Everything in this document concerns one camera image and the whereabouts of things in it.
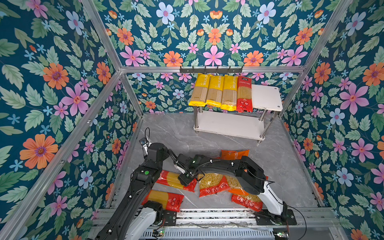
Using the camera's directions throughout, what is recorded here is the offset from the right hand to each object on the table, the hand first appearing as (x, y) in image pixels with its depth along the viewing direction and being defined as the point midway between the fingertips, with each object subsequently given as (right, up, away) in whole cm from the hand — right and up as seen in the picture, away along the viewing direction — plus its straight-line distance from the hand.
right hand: (187, 175), depth 88 cm
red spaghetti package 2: (-8, -10, -11) cm, 17 cm away
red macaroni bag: (+15, -3, -6) cm, 17 cm away
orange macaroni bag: (+29, +11, +2) cm, 31 cm away
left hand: (-12, +18, -9) cm, 23 cm away
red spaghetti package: (-9, -1, -4) cm, 9 cm away
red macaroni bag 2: (+35, -9, -13) cm, 39 cm away
